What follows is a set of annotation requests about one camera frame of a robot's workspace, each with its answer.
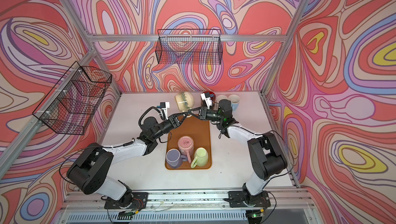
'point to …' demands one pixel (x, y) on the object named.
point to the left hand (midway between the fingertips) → (188, 115)
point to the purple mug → (174, 159)
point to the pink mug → (186, 146)
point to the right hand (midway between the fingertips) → (189, 115)
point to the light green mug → (201, 158)
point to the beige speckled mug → (185, 101)
